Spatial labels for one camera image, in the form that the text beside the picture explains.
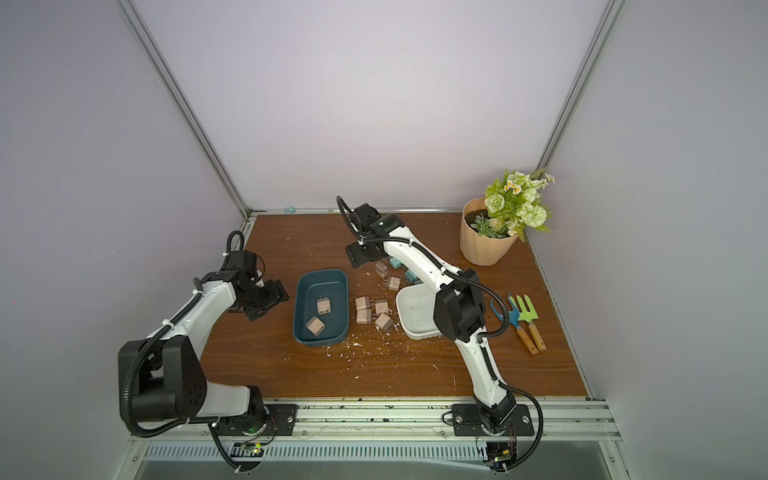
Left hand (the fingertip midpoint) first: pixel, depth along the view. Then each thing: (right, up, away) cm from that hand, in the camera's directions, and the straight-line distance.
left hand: (283, 297), depth 88 cm
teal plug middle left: (+40, +5, +9) cm, 41 cm away
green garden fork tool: (+76, -7, +4) cm, 76 cm away
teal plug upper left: (+34, +9, +14) cm, 38 cm away
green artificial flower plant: (+68, +28, -3) cm, 74 cm away
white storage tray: (+41, -4, +6) cm, 41 cm away
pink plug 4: (+34, +3, +9) cm, 35 cm away
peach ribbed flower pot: (+61, +15, +7) cm, 63 cm away
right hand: (+23, +13, +1) cm, 27 cm away
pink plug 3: (+29, +7, +10) cm, 32 cm away
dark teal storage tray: (+6, +2, +9) cm, 11 cm away
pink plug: (+10, -8, -1) cm, 13 cm away
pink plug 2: (+11, -3, +4) cm, 12 cm away
